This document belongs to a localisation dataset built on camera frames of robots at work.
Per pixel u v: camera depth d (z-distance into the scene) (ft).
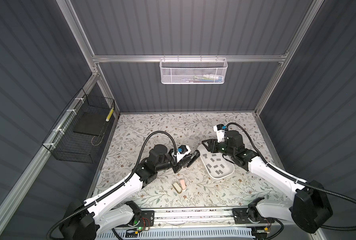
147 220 2.37
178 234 2.51
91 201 1.39
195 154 2.41
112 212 1.86
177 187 2.65
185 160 2.21
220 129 2.37
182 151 2.00
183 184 2.70
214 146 2.33
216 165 3.00
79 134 2.38
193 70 4.06
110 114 2.69
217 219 2.43
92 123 2.53
